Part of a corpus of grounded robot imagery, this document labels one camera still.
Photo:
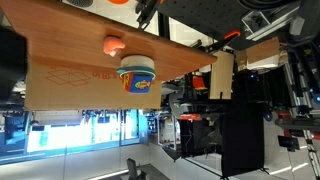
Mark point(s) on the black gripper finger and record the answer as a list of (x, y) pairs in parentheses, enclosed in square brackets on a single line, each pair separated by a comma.
[(132, 170)]

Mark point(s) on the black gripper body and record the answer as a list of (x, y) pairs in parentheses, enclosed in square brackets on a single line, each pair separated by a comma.
[(141, 176)]

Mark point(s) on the colourful soft picture cube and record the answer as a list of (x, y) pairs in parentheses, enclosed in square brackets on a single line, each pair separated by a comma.
[(138, 85)]

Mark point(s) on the white bowl teal rim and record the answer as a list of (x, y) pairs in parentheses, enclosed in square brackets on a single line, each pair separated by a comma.
[(136, 62)]

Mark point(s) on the red flat case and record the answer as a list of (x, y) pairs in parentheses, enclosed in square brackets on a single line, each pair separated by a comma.
[(190, 117)]

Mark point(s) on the brown cardboard panel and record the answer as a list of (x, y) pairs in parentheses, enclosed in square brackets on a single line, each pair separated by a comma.
[(66, 95)]

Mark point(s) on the pink plush toy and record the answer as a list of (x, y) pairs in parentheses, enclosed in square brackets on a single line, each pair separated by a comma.
[(111, 45)]

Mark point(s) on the black metal table leg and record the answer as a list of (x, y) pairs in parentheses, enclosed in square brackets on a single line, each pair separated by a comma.
[(164, 26)]

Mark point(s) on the black rounded blurry object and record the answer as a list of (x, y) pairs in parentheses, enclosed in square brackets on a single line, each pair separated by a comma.
[(11, 63)]

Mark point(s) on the orange round object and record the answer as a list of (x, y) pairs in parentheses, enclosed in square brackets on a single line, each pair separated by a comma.
[(118, 1)]

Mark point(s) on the black perforated mounting board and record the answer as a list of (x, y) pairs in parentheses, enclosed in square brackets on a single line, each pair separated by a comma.
[(200, 13)]

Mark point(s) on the brown cardboard box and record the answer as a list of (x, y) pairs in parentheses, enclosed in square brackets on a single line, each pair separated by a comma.
[(261, 50)]

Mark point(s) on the dark round mesh object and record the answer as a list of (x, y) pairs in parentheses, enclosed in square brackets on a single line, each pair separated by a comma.
[(80, 2)]

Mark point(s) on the black camera tripod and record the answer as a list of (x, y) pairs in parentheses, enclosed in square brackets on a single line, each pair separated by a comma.
[(313, 160)]

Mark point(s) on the silver aluminium extrusion frame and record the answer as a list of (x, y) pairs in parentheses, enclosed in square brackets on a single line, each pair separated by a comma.
[(263, 23)]

